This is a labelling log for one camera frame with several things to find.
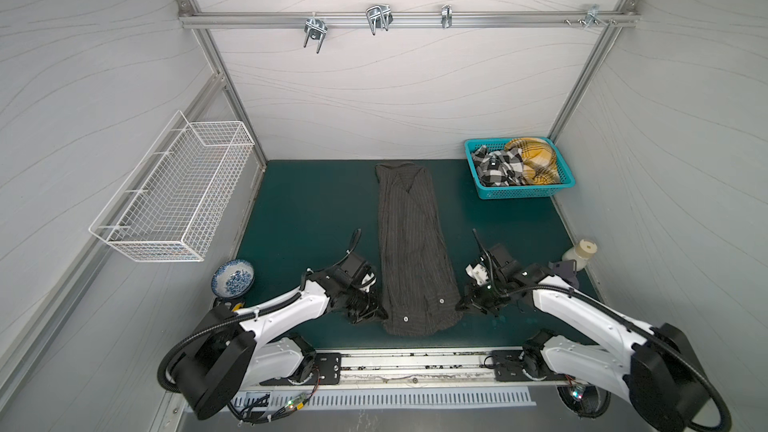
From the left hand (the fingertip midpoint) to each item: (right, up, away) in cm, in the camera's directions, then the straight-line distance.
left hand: (393, 312), depth 79 cm
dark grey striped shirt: (+8, +4, +7) cm, 11 cm away
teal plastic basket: (+62, +37, +25) cm, 76 cm away
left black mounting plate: (-17, -13, -5) cm, 21 cm away
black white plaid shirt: (+40, +40, +27) cm, 63 cm away
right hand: (+18, +3, +1) cm, 19 cm away
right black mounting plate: (+30, -11, -5) cm, 32 cm away
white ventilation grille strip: (+1, -17, -8) cm, 19 cm away
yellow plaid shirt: (+53, +43, +28) cm, 74 cm away
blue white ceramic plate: (-48, +6, +9) cm, 49 cm away
